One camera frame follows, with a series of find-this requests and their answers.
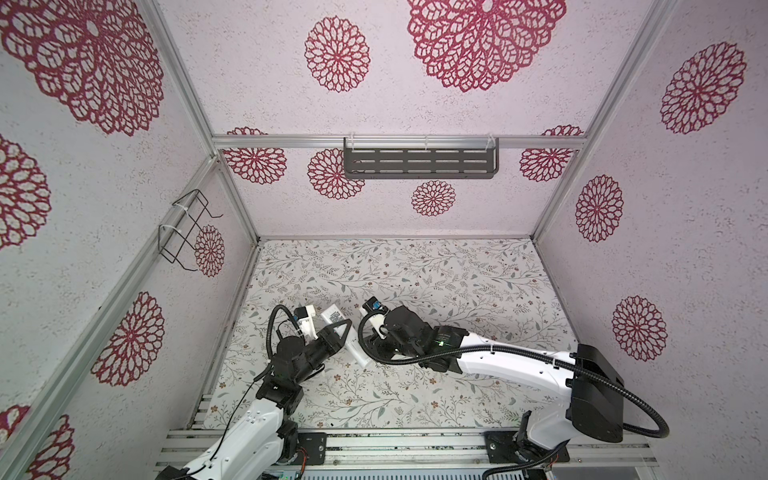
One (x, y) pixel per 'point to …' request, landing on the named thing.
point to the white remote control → (332, 317)
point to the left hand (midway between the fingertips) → (352, 327)
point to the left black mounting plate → (315, 446)
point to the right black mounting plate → (501, 447)
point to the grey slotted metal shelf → (421, 157)
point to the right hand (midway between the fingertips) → (365, 331)
